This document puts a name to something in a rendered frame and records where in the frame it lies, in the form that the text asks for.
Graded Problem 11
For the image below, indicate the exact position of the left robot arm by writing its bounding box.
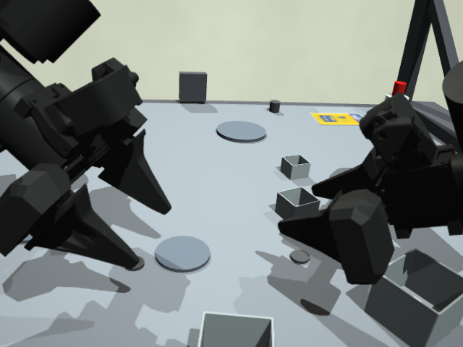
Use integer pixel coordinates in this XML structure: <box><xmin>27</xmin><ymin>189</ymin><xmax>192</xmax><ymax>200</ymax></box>
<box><xmin>359</xmin><ymin>60</ymin><xmax>463</xmax><ymax>189</ymax></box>

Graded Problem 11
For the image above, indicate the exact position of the black cylinder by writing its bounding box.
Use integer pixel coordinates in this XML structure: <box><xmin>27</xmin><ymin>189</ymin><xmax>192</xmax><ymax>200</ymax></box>
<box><xmin>269</xmin><ymin>100</ymin><xmax>280</xmax><ymax>113</ymax></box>

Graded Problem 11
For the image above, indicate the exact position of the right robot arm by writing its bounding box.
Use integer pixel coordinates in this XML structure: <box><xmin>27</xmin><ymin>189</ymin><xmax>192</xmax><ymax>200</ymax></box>
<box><xmin>0</xmin><ymin>0</ymin><xmax>143</xmax><ymax>157</ymax></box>

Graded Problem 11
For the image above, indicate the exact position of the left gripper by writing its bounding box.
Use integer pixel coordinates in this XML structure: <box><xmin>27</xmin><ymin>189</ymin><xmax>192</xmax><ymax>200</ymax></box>
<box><xmin>278</xmin><ymin>147</ymin><xmax>463</xmax><ymax>285</ymax></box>

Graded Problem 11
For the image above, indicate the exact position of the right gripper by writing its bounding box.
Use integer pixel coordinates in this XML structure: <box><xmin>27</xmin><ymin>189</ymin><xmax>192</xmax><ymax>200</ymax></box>
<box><xmin>0</xmin><ymin>80</ymin><xmax>171</xmax><ymax>269</ymax></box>

